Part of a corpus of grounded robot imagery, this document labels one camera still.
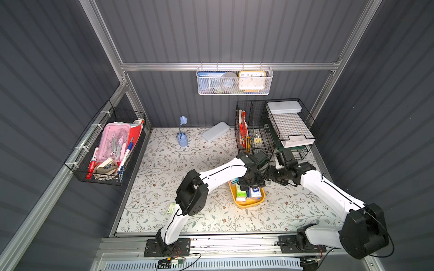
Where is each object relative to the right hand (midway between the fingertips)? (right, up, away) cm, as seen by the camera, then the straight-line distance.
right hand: (271, 175), depth 85 cm
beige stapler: (-70, +7, -21) cm, 73 cm away
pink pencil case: (-72, +17, -13) cm, 75 cm away
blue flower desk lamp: (-50, +19, +20) cm, 57 cm away
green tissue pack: (-16, -9, -1) cm, 19 cm away
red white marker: (-76, +7, -20) cm, 79 cm away
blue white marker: (-65, +15, -14) cm, 68 cm away
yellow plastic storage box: (-11, -14, -1) cm, 18 cm away
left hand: (-7, -7, -4) cm, 10 cm away
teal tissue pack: (-19, -3, 0) cm, 19 cm away
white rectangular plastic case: (-29, +24, +32) cm, 50 cm away
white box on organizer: (+9, +38, +16) cm, 42 cm away
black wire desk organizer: (+5, +27, +19) cm, 33 cm away
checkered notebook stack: (+13, +23, +6) cm, 28 cm away
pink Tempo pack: (-16, -12, -1) cm, 20 cm away
